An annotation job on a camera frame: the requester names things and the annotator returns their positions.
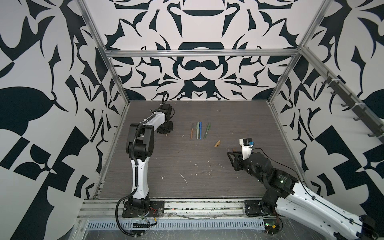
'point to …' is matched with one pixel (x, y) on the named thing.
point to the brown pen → (192, 131)
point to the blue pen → (200, 129)
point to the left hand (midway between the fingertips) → (166, 128)
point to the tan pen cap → (217, 143)
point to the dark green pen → (207, 130)
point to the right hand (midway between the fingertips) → (230, 153)
